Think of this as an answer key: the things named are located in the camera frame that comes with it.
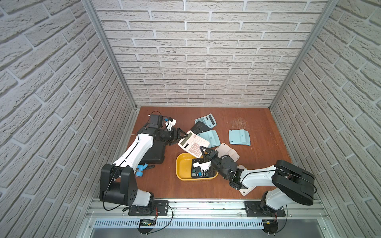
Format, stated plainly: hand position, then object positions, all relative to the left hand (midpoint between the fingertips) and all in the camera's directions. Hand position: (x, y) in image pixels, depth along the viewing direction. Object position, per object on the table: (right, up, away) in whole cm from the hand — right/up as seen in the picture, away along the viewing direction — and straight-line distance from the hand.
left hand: (180, 133), depth 81 cm
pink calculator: (+7, -5, -2) cm, 9 cm away
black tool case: (-15, -13, +2) cm, 19 cm away
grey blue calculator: (+18, +8, +28) cm, 34 cm away
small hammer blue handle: (-24, -21, +2) cm, 32 cm away
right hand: (+14, -5, -3) cm, 15 cm away
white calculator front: (+36, -31, -4) cm, 48 cm away
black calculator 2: (+11, +2, +22) cm, 24 cm away
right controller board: (+45, -44, -12) cm, 64 cm away
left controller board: (-16, -44, -10) cm, 47 cm away
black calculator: (+9, -17, -13) cm, 24 cm away
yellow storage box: (+1, -20, +8) cm, 22 cm away
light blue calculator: (+20, -4, +16) cm, 26 cm away
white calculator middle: (+27, -12, +13) cm, 33 cm away
